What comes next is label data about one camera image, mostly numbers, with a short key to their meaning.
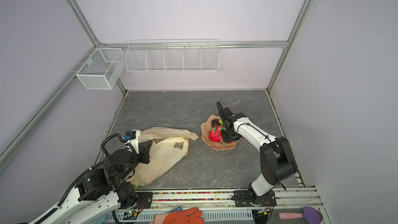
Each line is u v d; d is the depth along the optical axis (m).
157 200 0.75
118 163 0.47
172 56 0.99
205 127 0.96
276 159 0.45
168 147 0.69
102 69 0.99
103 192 0.48
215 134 0.87
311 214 0.71
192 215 0.70
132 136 0.57
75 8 0.77
